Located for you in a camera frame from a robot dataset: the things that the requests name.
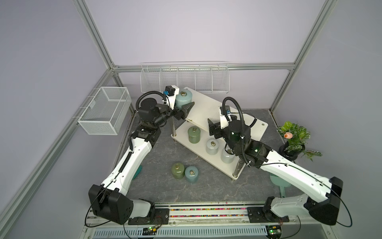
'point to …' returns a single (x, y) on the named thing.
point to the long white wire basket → (208, 76)
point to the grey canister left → (212, 146)
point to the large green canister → (178, 170)
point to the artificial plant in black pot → (296, 137)
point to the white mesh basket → (105, 113)
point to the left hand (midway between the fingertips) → (188, 98)
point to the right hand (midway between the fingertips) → (217, 117)
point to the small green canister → (194, 133)
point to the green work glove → (138, 172)
